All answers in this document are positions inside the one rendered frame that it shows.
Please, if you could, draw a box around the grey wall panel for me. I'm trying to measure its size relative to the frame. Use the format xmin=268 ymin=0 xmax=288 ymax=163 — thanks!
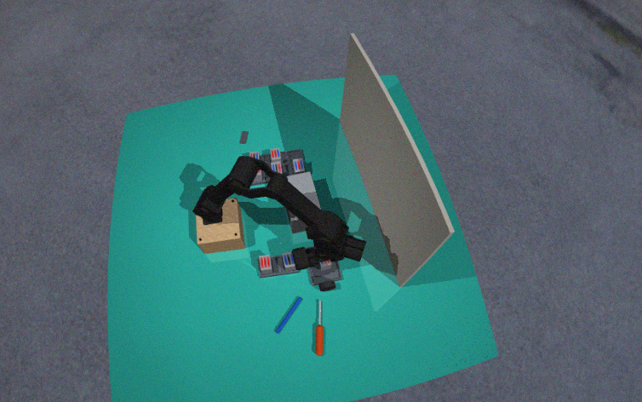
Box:
xmin=340 ymin=33 xmax=455 ymax=287

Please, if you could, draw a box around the orange-handled screwdriver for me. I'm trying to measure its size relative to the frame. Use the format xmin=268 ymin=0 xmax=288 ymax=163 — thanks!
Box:
xmin=316 ymin=301 xmax=324 ymax=356

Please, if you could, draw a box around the blue thin rod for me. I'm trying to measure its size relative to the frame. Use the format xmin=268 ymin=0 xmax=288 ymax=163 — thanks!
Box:
xmin=275 ymin=297 xmax=301 ymax=334

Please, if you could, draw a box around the black cylinder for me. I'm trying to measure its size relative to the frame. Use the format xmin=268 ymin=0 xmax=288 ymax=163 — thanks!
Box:
xmin=318 ymin=280 xmax=335 ymax=291

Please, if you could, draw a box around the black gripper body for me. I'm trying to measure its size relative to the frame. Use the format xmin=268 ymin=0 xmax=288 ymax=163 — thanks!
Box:
xmin=292 ymin=246 xmax=339 ymax=270

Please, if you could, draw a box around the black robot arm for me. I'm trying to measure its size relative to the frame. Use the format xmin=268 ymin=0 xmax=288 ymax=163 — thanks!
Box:
xmin=192 ymin=156 xmax=366 ymax=261

